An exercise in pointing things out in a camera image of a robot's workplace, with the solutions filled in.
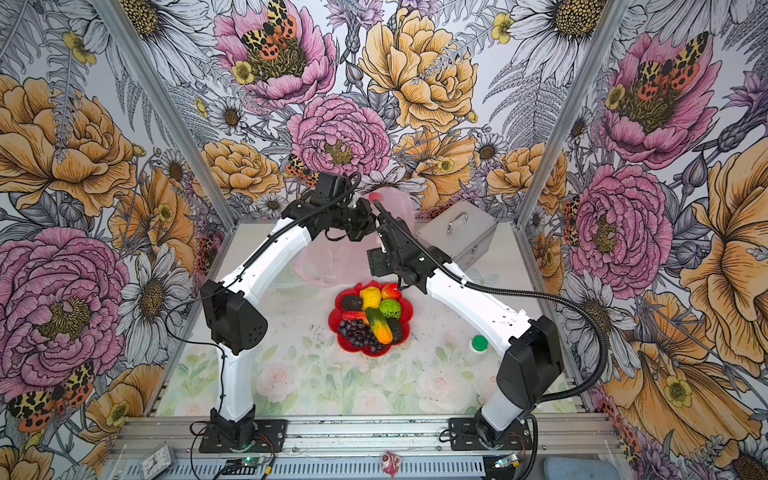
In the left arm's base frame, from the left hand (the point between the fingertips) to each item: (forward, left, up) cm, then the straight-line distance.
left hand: (387, 229), depth 81 cm
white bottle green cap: (-26, -23, -19) cm, 40 cm away
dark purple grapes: (-19, +8, -24) cm, 31 cm away
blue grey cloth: (-51, -43, -26) cm, 71 cm away
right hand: (-7, +1, -6) cm, 9 cm away
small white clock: (-48, +53, -26) cm, 76 cm away
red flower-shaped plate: (-13, +16, -25) cm, 32 cm away
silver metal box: (+11, -25, -14) cm, 30 cm away
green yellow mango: (-19, +2, -19) cm, 26 cm away
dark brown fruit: (-19, -2, -21) cm, 28 cm away
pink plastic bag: (+11, +17, -28) cm, 35 cm away
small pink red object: (-49, 0, -23) cm, 55 cm away
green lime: (-12, -1, -21) cm, 24 cm away
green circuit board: (-49, -28, -28) cm, 63 cm away
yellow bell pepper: (-8, +5, -21) cm, 23 cm away
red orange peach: (-6, -1, -21) cm, 22 cm away
